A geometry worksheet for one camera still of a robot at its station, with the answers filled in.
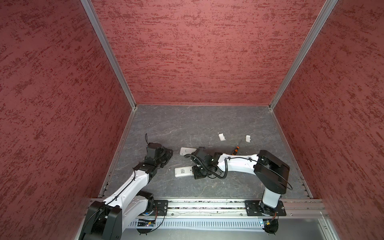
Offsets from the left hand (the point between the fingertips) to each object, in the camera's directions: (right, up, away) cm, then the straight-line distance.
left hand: (173, 154), depth 87 cm
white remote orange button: (+8, 0, +8) cm, 11 cm away
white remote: (+6, -10, -2) cm, 12 cm away
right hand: (+13, -14, -4) cm, 19 cm away
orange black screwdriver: (+40, +1, +8) cm, 41 cm away
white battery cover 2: (+32, +8, +16) cm, 37 cm away
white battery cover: (+50, +7, +16) cm, 53 cm away
